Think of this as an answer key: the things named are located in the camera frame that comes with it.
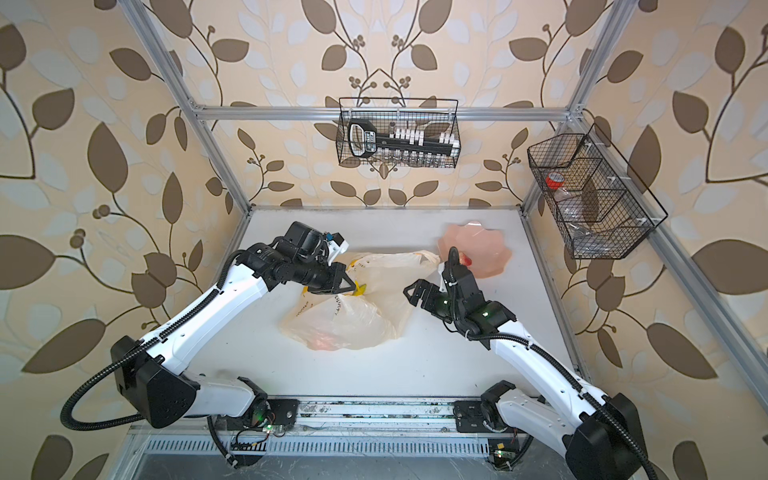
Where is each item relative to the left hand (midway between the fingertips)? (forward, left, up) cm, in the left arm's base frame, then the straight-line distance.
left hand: (358, 285), depth 72 cm
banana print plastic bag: (-5, -3, -5) cm, 8 cm away
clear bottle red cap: (+18, -57, +7) cm, 60 cm away
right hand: (0, -15, -8) cm, 17 cm away
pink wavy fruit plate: (+29, -40, -20) cm, 53 cm away
